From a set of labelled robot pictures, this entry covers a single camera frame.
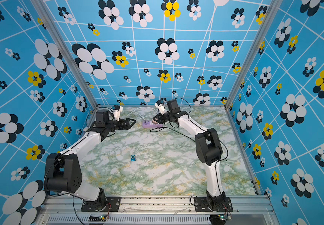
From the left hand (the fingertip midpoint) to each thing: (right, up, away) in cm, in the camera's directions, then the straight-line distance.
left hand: (132, 119), depth 88 cm
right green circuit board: (+47, -50, -18) cm, 71 cm away
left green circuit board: (-14, -51, -17) cm, 55 cm away
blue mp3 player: (0, -25, +3) cm, 25 cm away
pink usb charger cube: (+14, -2, +4) cm, 15 cm away
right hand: (+15, +2, +6) cm, 17 cm away
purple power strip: (+9, -4, +17) cm, 20 cm away
